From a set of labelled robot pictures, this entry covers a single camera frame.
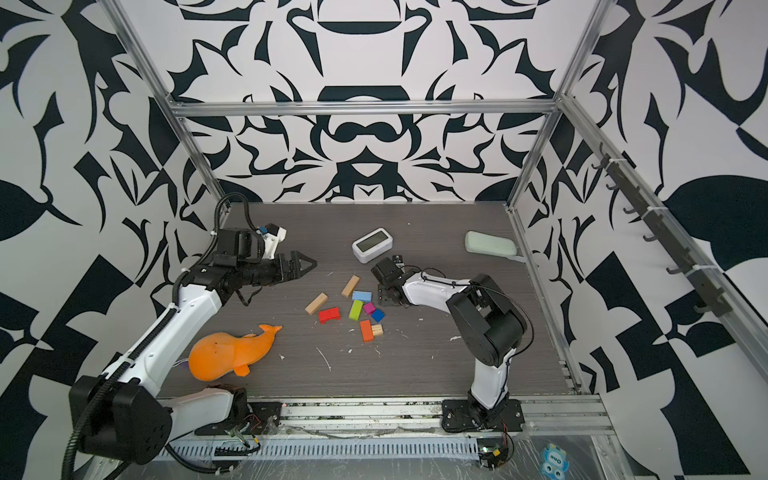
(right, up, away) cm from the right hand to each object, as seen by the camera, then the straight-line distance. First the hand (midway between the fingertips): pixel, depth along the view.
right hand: (395, 293), depth 95 cm
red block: (-20, -5, -6) cm, 21 cm away
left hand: (-23, +12, -17) cm, 31 cm away
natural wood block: (-14, +2, +2) cm, 14 cm away
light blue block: (-10, -1, -1) cm, 11 cm away
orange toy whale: (-45, -11, -19) cm, 51 cm away
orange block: (-8, -9, -7) cm, 15 cm away
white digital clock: (-7, +15, +7) cm, 18 cm away
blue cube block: (-5, -6, -4) cm, 9 cm away
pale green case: (+33, +15, +10) cm, 38 cm away
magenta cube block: (-8, -4, -3) cm, 9 cm away
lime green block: (-12, -4, -3) cm, 13 cm away
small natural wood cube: (-5, -9, -8) cm, 13 cm away
